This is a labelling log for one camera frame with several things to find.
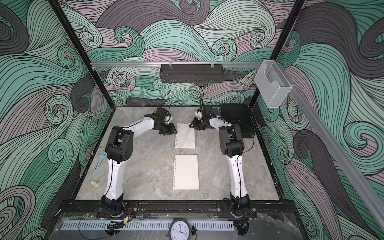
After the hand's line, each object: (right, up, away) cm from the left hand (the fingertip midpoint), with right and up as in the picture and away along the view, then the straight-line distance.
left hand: (175, 131), depth 100 cm
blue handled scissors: (-46, -14, -7) cm, 48 cm away
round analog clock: (+5, -41, -34) cm, 54 cm away
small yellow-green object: (-41, -27, -21) cm, 54 cm away
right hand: (+9, +3, +5) cm, 11 cm away
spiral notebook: (+7, -23, -14) cm, 28 cm away
